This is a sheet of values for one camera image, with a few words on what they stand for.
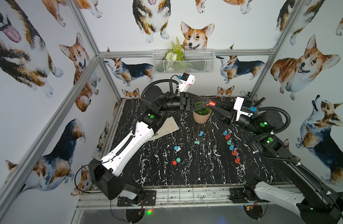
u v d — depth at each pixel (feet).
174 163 2.82
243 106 1.32
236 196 2.41
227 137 3.16
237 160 2.79
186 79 1.67
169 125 3.45
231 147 2.96
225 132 3.21
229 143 3.04
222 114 1.55
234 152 2.89
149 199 2.41
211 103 1.63
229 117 1.53
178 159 2.89
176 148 3.04
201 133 3.22
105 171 1.31
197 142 3.06
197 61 3.03
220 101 1.59
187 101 1.60
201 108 1.66
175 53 2.68
